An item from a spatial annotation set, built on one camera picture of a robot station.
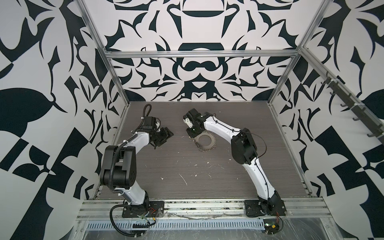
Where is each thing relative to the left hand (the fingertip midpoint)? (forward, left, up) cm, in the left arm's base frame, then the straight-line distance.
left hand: (170, 133), depth 93 cm
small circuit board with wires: (-47, -49, -8) cm, 68 cm away
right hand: (+3, -12, -4) cm, 13 cm away
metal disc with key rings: (-1, -22, -8) cm, 24 cm away
